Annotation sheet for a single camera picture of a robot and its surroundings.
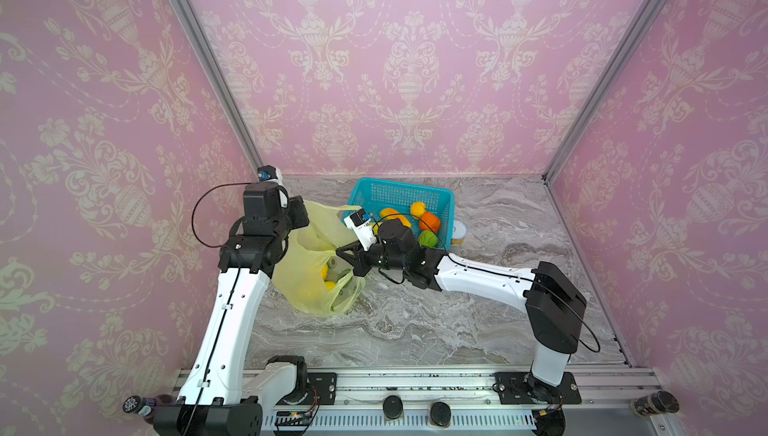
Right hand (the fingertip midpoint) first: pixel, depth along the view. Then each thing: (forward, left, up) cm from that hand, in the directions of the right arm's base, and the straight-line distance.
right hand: (338, 252), depth 74 cm
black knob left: (-31, -12, -13) cm, 36 cm away
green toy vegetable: (+14, -25, -16) cm, 33 cm away
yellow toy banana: (+3, +7, -17) cm, 19 cm away
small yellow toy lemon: (+27, -23, -17) cm, 39 cm away
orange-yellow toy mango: (+26, -14, -18) cm, 34 cm away
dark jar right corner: (-33, -69, -14) cm, 78 cm away
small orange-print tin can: (+16, -36, -18) cm, 44 cm away
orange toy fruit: (+20, -27, -16) cm, 37 cm away
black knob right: (-33, -22, -13) cm, 42 cm away
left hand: (+9, +9, +10) cm, 16 cm away
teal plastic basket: (+41, -8, -25) cm, 49 cm away
